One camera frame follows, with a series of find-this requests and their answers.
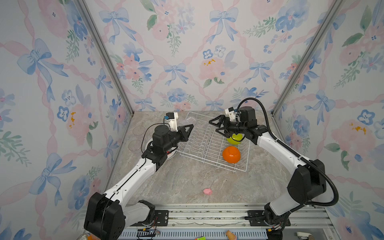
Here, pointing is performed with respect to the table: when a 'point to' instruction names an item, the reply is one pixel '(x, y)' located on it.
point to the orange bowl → (231, 154)
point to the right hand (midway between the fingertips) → (212, 125)
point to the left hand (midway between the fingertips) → (193, 124)
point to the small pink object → (207, 191)
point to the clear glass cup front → (188, 120)
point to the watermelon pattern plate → (170, 154)
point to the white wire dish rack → (205, 143)
